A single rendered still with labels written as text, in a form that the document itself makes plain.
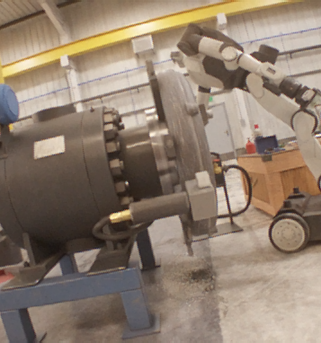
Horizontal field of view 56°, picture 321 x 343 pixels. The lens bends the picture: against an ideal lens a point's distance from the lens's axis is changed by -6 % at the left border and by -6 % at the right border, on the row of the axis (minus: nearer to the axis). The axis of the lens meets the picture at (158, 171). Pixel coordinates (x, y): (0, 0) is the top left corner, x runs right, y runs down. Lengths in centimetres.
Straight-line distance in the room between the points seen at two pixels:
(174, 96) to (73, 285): 77
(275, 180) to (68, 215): 143
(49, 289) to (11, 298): 16
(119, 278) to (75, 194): 36
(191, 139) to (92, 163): 38
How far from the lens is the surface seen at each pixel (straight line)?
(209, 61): 186
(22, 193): 130
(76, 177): 122
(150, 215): 105
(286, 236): 167
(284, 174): 227
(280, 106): 180
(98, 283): 117
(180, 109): 113
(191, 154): 109
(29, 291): 127
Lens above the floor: 59
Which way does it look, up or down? 2 degrees down
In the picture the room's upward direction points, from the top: 13 degrees counter-clockwise
